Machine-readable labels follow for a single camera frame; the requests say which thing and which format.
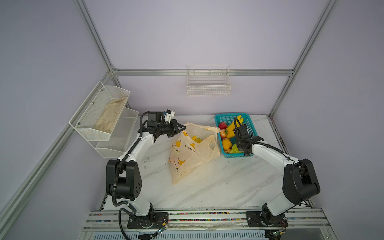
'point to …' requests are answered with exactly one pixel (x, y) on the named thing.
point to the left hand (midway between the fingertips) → (185, 127)
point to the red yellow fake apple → (223, 135)
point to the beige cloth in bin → (106, 120)
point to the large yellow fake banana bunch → (198, 140)
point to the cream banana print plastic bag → (196, 145)
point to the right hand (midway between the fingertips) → (247, 142)
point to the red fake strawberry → (222, 125)
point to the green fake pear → (235, 150)
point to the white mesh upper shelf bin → (93, 109)
